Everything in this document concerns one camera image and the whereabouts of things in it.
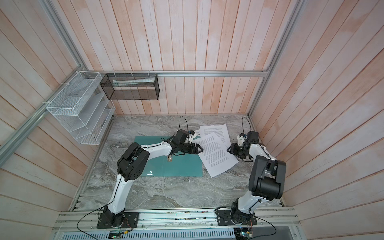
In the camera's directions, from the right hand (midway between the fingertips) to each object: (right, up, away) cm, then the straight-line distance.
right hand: (231, 150), depth 95 cm
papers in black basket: (-70, +42, -5) cm, 82 cm away
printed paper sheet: (-9, -5, +3) cm, 11 cm away
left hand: (-21, -1, +1) cm, 21 cm away
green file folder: (-27, -9, -3) cm, 28 cm away
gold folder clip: (-40, -5, +1) cm, 40 cm away
